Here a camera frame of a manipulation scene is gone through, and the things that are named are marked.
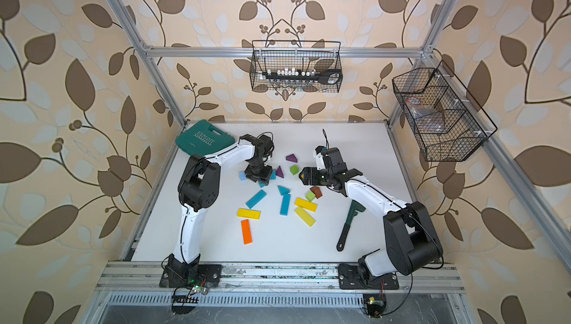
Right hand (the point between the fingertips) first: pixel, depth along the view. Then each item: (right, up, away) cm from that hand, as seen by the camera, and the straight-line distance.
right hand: (308, 175), depth 89 cm
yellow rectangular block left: (-24, -15, 0) cm, 29 cm away
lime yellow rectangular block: (-2, -16, 0) cm, 16 cm away
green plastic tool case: (-51, +16, +19) cm, 57 cm away
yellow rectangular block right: (-1, -12, +2) cm, 13 cm away
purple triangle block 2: (-7, +6, +16) cm, 19 cm away
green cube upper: (-6, +1, +12) cm, 13 cm away
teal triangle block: (-10, -8, +7) cm, 15 cm away
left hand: (-19, -4, +7) cm, 20 cm away
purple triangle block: (-13, 0, +10) cm, 16 cm away
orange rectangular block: (-24, -21, -5) cm, 32 cm away
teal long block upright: (-10, -13, +2) cm, 16 cm away
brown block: (+4, -7, +4) cm, 9 cm away
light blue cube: (-29, -2, +8) cm, 30 cm away
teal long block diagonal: (-22, -11, +4) cm, 25 cm away
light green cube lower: (+1, -9, +3) cm, 10 cm away
